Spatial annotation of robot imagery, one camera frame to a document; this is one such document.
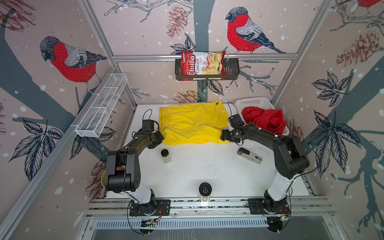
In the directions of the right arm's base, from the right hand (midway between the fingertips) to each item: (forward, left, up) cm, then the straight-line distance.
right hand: (223, 139), depth 95 cm
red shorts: (+12, -32, +6) cm, 35 cm away
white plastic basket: (+33, -32, +2) cm, 45 cm away
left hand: (-3, +40, +4) cm, 40 cm away
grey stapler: (-9, -13, -1) cm, 16 cm away
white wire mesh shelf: (-8, +67, +29) cm, 74 cm away
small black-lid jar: (-16, +34, +5) cm, 38 cm away
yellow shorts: (+13, +26, -1) cm, 30 cm away
